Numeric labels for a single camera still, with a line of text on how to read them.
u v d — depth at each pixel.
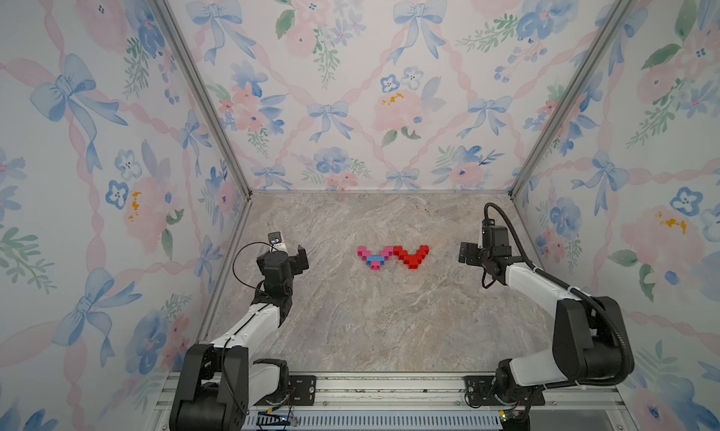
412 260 0.98
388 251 0.99
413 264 0.98
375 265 0.96
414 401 0.73
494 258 0.70
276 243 0.74
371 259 0.97
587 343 0.44
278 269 0.65
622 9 0.71
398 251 1.00
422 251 1.00
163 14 0.72
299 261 0.81
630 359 0.43
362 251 1.00
